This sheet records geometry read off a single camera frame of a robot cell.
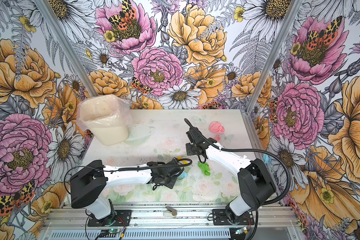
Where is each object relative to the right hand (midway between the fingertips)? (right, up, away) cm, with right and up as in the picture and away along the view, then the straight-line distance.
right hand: (192, 152), depth 88 cm
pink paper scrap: (+19, +14, +21) cm, 32 cm away
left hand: (-13, -17, -4) cm, 22 cm away
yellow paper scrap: (-5, -3, -12) cm, 13 cm away
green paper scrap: (+8, -10, +3) cm, 13 cm away
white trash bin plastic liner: (-46, +20, -6) cm, 51 cm away
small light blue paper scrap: (-5, -8, -14) cm, 17 cm away
